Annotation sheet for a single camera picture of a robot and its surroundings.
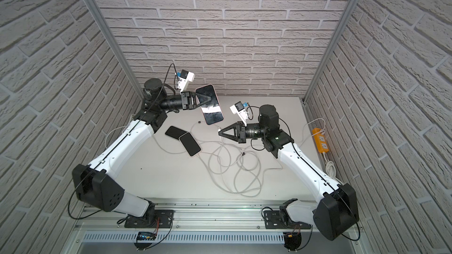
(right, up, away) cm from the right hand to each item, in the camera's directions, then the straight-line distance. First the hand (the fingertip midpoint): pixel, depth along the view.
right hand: (217, 139), depth 63 cm
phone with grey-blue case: (-28, -1, +37) cm, 47 cm away
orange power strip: (+57, -7, +36) cm, 68 cm away
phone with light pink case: (-18, -7, +32) cm, 38 cm away
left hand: (-3, +16, 0) cm, 16 cm away
